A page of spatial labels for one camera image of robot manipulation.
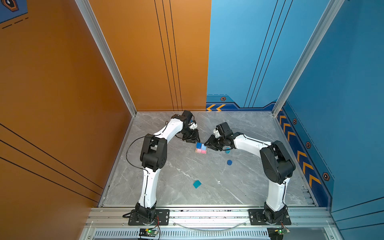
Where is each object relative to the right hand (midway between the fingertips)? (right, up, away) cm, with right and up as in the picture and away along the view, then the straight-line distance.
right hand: (204, 145), depth 93 cm
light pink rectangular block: (-3, -4, +2) cm, 6 cm away
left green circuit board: (-27, -39, -23) cm, 52 cm away
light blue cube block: (0, -2, 0) cm, 2 cm away
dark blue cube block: (-3, 0, +1) cm, 3 cm away
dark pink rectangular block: (0, -4, +2) cm, 5 cm away
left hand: (-3, +3, +3) cm, 5 cm away
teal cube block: (-4, -21, -10) cm, 23 cm away
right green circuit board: (+34, -39, -23) cm, 56 cm away
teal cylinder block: (+16, -5, +3) cm, 17 cm away
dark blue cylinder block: (+16, -11, -2) cm, 19 cm away
